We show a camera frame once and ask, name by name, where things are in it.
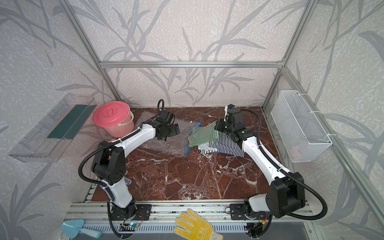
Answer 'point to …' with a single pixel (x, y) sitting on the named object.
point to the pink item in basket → (295, 152)
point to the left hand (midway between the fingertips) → (173, 132)
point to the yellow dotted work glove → (201, 230)
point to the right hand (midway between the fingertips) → (215, 120)
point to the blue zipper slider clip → (198, 123)
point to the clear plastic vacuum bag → (175, 144)
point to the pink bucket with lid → (116, 116)
